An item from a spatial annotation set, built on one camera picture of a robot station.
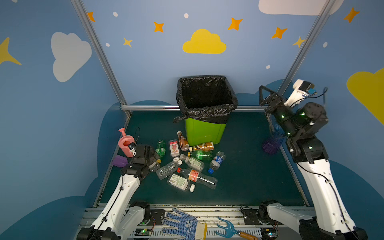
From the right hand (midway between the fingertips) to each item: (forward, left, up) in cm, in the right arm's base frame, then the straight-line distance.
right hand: (268, 87), depth 56 cm
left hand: (-10, +52, -40) cm, 67 cm away
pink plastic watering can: (-1, +72, -42) cm, 83 cm away
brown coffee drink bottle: (+5, +36, -49) cm, 61 cm away
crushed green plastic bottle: (+1, +51, -49) cm, 71 cm away
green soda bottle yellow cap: (-2, +23, -51) cm, 56 cm away
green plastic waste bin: (+8, +26, -39) cm, 48 cm away
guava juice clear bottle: (0, +41, -49) cm, 64 cm away
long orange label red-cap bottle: (-16, +26, -52) cm, 60 cm away
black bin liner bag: (+31, +22, -31) cm, 49 cm away
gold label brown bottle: (+3, +21, -48) cm, 53 cm away
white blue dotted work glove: (-41, +29, -53) cm, 73 cm away
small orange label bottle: (-11, +52, -52) cm, 74 cm away
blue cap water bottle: (-7, +15, -53) cm, 56 cm away
